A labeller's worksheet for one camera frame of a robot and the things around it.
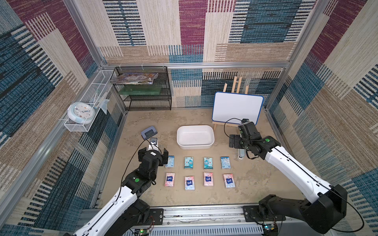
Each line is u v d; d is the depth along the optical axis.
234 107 0.93
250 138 0.59
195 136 1.04
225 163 0.89
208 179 0.83
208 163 0.89
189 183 0.81
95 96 0.79
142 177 0.56
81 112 0.67
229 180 0.83
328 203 0.38
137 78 0.85
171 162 0.89
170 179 0.83
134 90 0.98
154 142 0.66
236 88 0.91
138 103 1.20
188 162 0.89
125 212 0.60
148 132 1.04
